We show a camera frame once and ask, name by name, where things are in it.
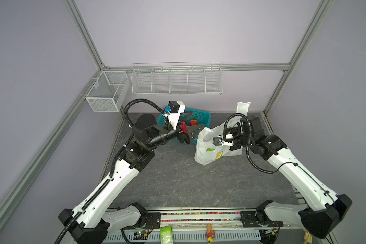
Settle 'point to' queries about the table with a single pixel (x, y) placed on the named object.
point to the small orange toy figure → (210, 234)
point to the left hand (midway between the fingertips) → (197, 122)
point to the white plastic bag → (210, 146)
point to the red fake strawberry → (193, 122)
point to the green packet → (166, 235)
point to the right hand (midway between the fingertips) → (223, 132)
